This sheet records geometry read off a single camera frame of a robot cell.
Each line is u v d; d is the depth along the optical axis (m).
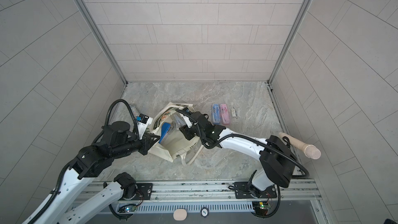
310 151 0.54
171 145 0.77
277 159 0.42
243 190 0.71
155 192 0.72
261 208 0.68
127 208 0.65
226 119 0.96
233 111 0.99
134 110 0.96
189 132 0.69
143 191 0.71
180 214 0.64
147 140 0.55
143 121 0.56
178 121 0.79
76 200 0.42
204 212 0.67
